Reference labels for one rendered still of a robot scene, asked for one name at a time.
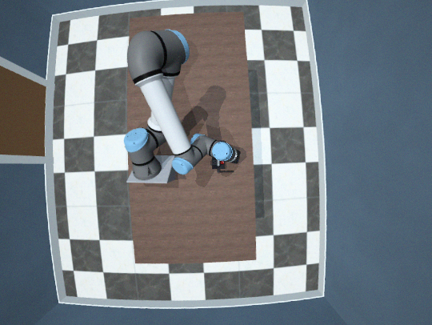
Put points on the black power strip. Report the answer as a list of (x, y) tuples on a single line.
[(216, 164)]

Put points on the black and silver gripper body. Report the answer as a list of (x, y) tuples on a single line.
[(236, 157)]

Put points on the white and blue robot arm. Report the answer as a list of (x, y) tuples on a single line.
[(145, 55)]

